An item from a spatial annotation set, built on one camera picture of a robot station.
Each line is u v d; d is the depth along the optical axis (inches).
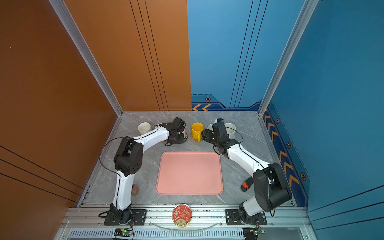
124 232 27.8
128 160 21.8
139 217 29.1
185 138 40.4
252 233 27.5
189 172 34.8
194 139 40.3
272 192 17.3
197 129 39.2
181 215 28.0
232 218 28.5
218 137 26.3
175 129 30.2
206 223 28.5
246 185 32.4
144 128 40.0
